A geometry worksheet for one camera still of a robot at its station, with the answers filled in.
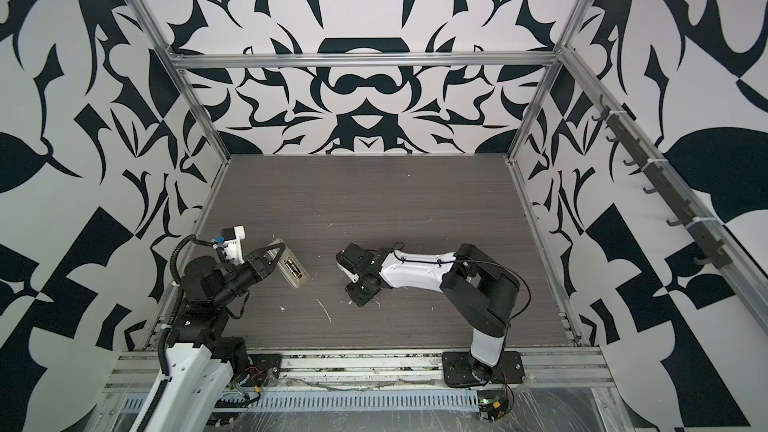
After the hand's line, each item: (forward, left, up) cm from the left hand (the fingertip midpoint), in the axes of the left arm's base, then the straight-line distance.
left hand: (283, 242), depth 75 cm
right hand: (-6, -18, -19) cm, 27 cm away
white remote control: (-4, -2, -4) cm, 6 cm away
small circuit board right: (-33, -49, -20) cm, 63 cm away
